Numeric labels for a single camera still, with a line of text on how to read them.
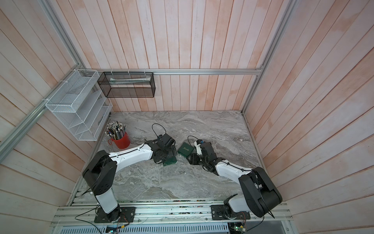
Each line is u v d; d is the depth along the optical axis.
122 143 0.96
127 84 1.04
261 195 0.44
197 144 0.83
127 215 0.73
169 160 0.92
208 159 0.70
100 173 0.46
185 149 0.95
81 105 0.73
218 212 0.72
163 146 0.70
